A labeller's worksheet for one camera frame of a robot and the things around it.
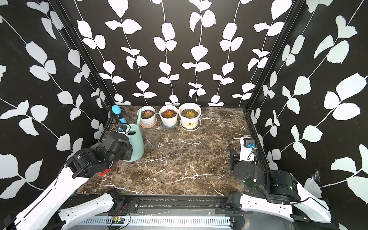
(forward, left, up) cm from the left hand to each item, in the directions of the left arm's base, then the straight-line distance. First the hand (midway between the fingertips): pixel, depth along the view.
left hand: (130, 144), depth 68 cm
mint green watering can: (+4, -2, +1) cm, 5 cm away
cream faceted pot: (+28, -16, -19) cm, 38 cm away
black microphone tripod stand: (+35, +24, -22) cm, 48 cm away
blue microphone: (+29, +16, -6) cm, 34 cm away
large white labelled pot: (+27, -30, -19) cm, 44 cm away
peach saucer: (+29, 0, -25) cm, 39 cm away
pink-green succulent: (+35, 0, -18) cm, 39 cm away
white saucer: (+29, -39, -25) cm, 55 cm away
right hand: (-6, -47, +6) cm, 47 cm away
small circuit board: (-28, +9, -26) cm, 39 cm away
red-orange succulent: (+34, -16, -17) cm, 42 cm away
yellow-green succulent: (+31, -31, -15) cm, 47 cm away
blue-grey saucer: (+28, -15, -26) cm, 41 cm away
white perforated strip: (-30, -13, -26) cm, 42 cm away
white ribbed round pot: (+29, +1, -18) cm, 35 cm away
